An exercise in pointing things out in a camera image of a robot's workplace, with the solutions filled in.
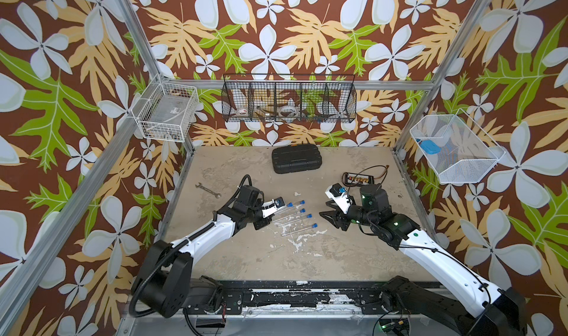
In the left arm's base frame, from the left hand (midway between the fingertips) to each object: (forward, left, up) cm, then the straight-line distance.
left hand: (271, 207), depth 88 cm
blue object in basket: (+18, -63, +17) cm, 67 cm away
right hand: (-6, -19, +11) cm, 22 cm away
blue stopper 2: (+3, -13, -8) cm, 16 cm away
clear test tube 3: (-2, -8, -9) cm, 12 cm away
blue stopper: (+7, -14, -8) cm, 17 cm away
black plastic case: (+31, -11, -5) cm, 33 cm away
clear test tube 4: (-6, -10, -9) cm, 15 cm away
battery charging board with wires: (+22, -46, -8) cm, 52 cm away
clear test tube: (-6, -4, +9) cm, 12 cm away
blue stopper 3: (0, -16, -8) cm, 18 cm away
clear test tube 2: (0, -6, -9) cm, 11 cm away
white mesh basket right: (+14, -71, +19) cm, 75 cm away
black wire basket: (+43, -7, +21) cm, 49 cm away
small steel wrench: (+11, +26, -9) cm, 29 cm away
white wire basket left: (+28, +42, +25) cm, 57 cm away
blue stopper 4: (-4, -18, -9) cm, 21 cm away
